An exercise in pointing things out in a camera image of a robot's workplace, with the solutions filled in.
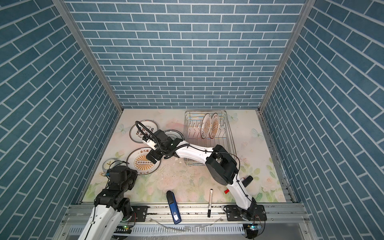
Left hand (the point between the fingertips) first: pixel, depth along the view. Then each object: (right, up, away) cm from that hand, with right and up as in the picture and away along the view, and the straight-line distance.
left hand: (139, 168), depth 84 cm
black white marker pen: (+40, -18, -9) cm, 44 cm away
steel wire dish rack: (+30, +20, +12) cm, 38 cm away
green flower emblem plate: (+17, +18, +19) cm, 31 cm away
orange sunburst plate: (+45, +24, +15) cm, 53 cm away
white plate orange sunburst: (-3, +3, +5) cm, 6 cm away
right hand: (+6, +10, +2) cm, 12 cm away
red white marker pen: (+49, -11, -4) cm, 51 cm away
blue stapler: (+22, -15, -12) cm, 29 cm away
